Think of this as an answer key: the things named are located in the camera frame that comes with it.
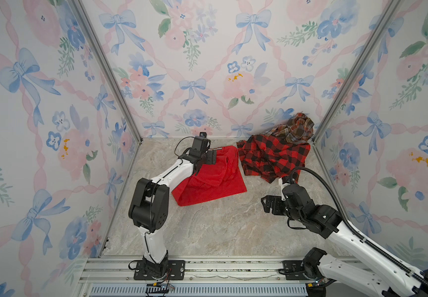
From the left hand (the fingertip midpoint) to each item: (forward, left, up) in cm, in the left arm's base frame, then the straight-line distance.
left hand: (208, 151), depth 95 cm
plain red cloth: (-14, -2, -7) cm, 16 cm away
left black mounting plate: (-51, +12, -15) cm, 54 cm away
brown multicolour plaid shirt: (+18, -51, 0) cm, 54 cm away
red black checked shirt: (+3, -35, -8) cm, 36 cm away
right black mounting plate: (-50, -35, -14) cm, 63 cm away
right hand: (-27, -26, +1) cm, 38 cm away
